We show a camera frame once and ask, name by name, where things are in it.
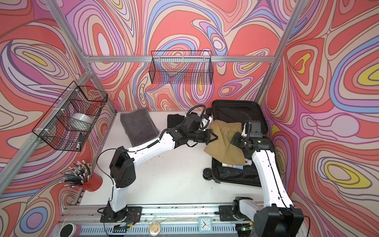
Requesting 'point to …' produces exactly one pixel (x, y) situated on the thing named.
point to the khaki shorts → (221, 148)
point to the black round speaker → (68, 230)
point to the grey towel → (139, 126)
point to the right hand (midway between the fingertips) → (235, 143)
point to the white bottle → (247, 162)
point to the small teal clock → (205, 224)
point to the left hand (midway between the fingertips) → (220, 137)
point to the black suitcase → (248, 175)
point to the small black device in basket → (82, 137)
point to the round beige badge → (154, 228)
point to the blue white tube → (236, 166)
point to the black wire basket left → (68, 124)
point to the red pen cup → (94, 183)
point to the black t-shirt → (174, 120)
